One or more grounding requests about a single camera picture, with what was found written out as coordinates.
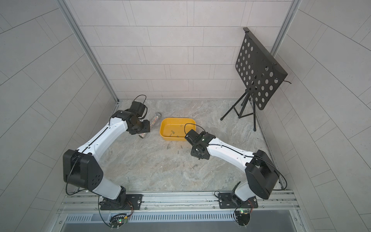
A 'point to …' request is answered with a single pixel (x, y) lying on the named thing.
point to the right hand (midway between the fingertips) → (196, 155)
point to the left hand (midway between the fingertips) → (148, 127)
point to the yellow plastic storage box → (175, 129)
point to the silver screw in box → (172, 132)
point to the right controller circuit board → (243, 217)
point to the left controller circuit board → (117, 220)
